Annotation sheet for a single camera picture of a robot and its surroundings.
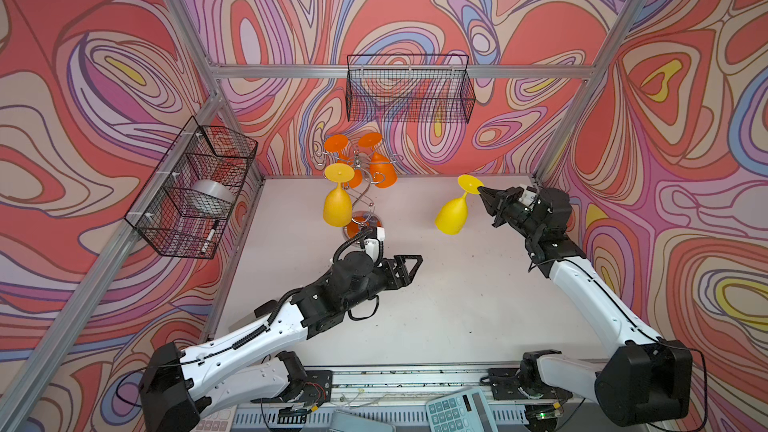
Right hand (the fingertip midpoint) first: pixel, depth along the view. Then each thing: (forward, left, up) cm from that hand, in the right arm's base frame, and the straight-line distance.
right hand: (477, 190), depth 75 cm
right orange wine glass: (+17, +24, -9) cm, 31 cm away
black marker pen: (-9, +67, -4) cm, 68 cm away
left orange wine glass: (+19, +37, +2) cm, 42 cm away
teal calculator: (-44, +6, -28) cm, 53 cm away
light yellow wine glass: (0, +5, -9) cm, 11 cm away
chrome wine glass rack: (+20, +28, -10) cm, 36 cm away
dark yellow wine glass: (0, +36, -3) cm, 36 cm away
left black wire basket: (-8, +75, +3) cm, 76 cm away
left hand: (-17, +16, -5) cm, 24 cm away
